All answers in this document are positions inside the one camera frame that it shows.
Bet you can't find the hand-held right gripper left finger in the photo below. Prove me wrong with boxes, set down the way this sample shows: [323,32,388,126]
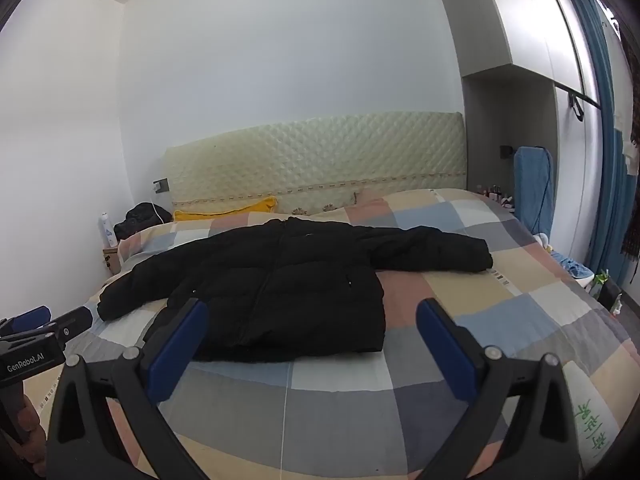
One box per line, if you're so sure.
[46,299,210,480]

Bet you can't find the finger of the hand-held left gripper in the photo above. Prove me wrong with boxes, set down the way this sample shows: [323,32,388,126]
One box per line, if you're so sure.
[0,305,52,337]
[47,306,95,349]

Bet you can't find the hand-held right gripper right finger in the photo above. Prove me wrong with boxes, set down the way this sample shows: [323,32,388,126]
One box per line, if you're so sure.
[416,298,596,480]

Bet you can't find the black puffer jacket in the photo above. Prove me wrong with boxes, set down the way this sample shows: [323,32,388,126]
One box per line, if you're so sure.
[96,217,494,363]

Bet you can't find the person's left hand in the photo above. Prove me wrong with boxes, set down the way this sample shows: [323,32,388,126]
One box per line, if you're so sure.
[15,394,49,479]

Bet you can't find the white spray bottle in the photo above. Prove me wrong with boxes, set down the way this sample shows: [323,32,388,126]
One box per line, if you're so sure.
[100,212,120,249]

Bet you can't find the checkered patchwork quilt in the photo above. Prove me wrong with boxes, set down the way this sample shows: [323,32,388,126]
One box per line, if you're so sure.
[30,187,637,480]

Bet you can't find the black bag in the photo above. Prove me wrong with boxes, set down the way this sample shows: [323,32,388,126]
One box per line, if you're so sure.
[114,202,174,242]

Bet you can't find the yellow pillow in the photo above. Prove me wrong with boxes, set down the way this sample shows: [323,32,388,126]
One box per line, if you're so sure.
[173,196,278,222]

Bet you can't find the light blue cloth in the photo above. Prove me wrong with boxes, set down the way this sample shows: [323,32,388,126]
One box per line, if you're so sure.
[551,252,596,282]

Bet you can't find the row of small cosmetic bottles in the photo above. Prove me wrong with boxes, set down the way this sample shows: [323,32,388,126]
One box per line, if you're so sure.
[475,183,517,207]

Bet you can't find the green plant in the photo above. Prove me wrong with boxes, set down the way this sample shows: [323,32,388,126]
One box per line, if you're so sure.
[589,268,612,297]

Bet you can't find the pink pillow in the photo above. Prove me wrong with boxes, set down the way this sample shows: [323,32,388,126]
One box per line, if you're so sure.
[356,187,397,207]

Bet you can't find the black box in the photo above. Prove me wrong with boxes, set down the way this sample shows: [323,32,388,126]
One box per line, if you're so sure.
[599,277,624,317]

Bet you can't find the blue padded board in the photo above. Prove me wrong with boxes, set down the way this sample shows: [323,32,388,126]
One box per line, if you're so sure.
[513,146,555,242]

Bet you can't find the floral cream pillow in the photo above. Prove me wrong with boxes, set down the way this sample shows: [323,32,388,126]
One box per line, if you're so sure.
[276,194,362,219]

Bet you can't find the blue curtain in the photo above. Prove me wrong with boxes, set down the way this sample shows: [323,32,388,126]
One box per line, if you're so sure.
[569,0,637,288]

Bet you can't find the cream quilted headboard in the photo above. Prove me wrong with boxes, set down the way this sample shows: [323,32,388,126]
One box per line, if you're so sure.
[163,111,467,217]

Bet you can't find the dark patterned hanging cloth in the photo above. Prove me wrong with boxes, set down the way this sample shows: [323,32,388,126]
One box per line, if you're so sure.
[619,35,640,262]

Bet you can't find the grey built-in wardrobe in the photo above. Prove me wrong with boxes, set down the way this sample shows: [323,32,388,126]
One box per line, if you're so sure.
[460,0,603,266]

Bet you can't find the white charging cable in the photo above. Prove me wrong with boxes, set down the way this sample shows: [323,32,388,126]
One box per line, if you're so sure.
[150,187,174,222]

